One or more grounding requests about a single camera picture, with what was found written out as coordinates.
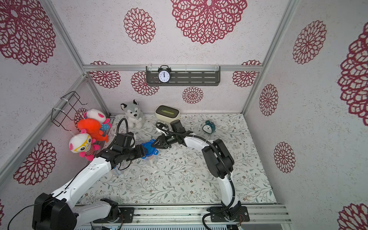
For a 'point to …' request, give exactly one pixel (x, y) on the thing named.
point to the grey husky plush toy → (134, 115)
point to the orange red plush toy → (93, 127)
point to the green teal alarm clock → (209, 127)
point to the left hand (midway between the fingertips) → (144, 152)
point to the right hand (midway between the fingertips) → (152, 145)
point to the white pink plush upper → (97, 114)
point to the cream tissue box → (166, 114)
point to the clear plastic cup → (151, 161)
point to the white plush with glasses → (83, 143)
